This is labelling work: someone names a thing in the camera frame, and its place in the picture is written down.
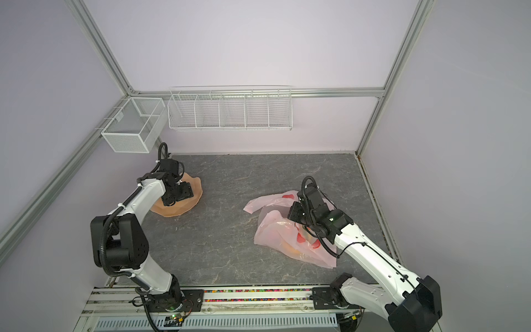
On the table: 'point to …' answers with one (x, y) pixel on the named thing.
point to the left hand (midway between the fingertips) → (183, 196)
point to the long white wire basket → (231, 108)
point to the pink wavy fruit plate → (181, 207)
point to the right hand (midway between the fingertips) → (290, 208)
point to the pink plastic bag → (278, 232)
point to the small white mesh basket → (135, 126)
